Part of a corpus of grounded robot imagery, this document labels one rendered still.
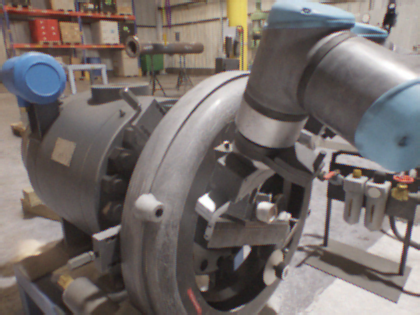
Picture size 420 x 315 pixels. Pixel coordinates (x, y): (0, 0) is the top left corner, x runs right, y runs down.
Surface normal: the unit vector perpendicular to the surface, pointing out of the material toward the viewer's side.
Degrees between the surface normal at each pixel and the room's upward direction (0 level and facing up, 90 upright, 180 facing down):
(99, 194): 90
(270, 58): 88
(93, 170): 66
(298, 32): 102
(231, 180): 97
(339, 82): 72
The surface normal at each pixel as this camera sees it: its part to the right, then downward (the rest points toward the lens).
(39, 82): 0.75, 0.18
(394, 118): -0.71, 0.00
